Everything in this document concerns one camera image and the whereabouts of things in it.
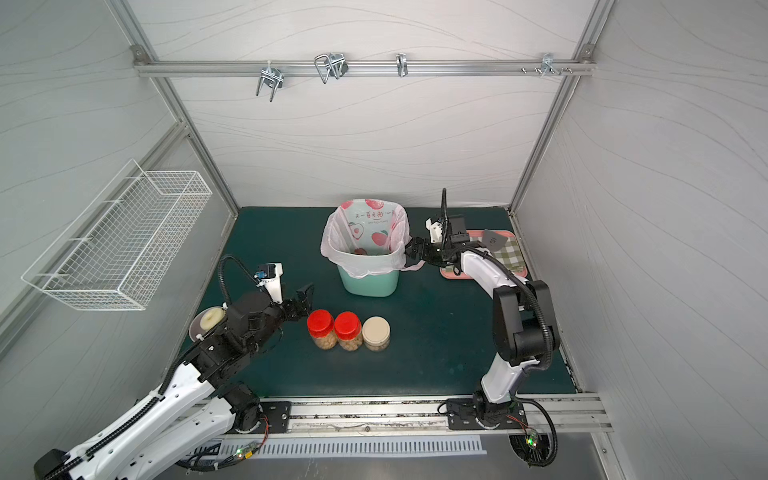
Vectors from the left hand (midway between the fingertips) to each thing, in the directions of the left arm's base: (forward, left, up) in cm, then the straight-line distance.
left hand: (301, 286), depth 75 cm
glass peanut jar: (-8, -19, -20) cm, 29 cm away
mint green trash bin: (+10, -16, -15) cm, 24 cm away
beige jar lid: (-6, -19, -13) cm, 24 cm away
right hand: (+18, -30, -8) cm, 36 cm away
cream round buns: (-3, +28, -13) cm, 32 cm away
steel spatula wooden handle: (+31, -60, -18) cm, 70 cm away
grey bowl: (-5, +33, -15) cm, 36 cm away
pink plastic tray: (+19, -43, -21) cm, 51 cm away
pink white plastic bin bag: (+23, -14, -6) cm, 28 cm away
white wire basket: (+1, +41, +12) cm, 42 cm away
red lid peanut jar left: (-7, -5, -8) cm, 12 cm away
